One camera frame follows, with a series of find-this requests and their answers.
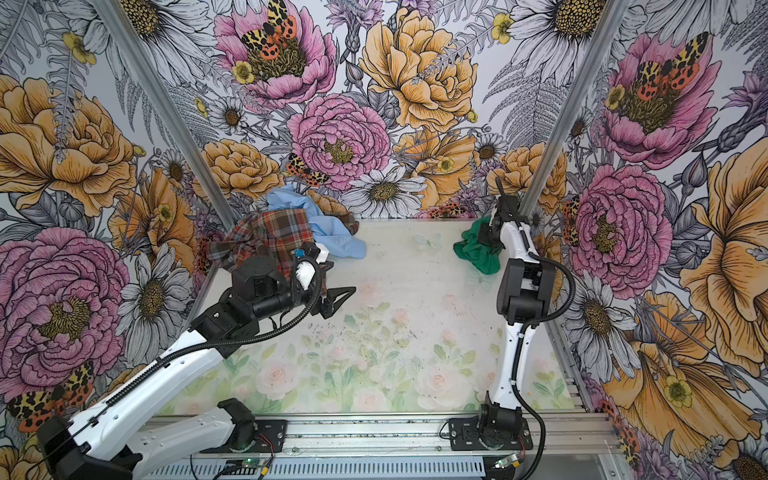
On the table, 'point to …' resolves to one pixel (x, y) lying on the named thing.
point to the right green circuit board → (505, 461)
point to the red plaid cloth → (278, 233)
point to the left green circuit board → (251, 462)
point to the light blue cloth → (333, 233)
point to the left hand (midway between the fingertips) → (340, 284)
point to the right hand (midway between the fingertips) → (484, 243)
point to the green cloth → (470, 249)
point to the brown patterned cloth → (333, 208)
